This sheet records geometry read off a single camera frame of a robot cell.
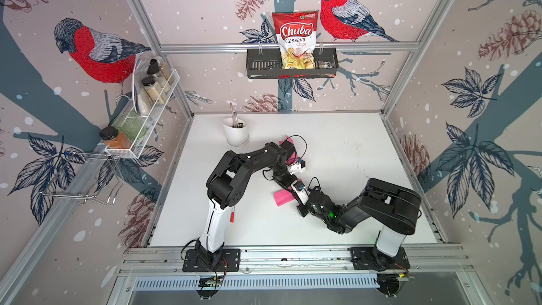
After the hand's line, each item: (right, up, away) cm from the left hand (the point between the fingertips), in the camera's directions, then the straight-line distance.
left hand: (294, 186), depth 91 cm
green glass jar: (-57, +27, -21) cm, 67 cm away
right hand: (0, -3, -1) cm, 3 cm away
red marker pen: (-26, -10, -7) cm, 29 cm away
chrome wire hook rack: (-60, +12, -34) cm, 70 cm away
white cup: (-28, +22, +10) cm, 37 cm away
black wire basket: (-13, +55, +4) cm, 57 cm away
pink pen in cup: (-30, +32, +13) cm, 45 cm away
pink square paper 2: (-1, +14, -6) cm, 15 cm away
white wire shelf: (-53, +32, -19) cm, 64 cm away
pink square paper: (-5, -4, -3) cm, 7 cm away
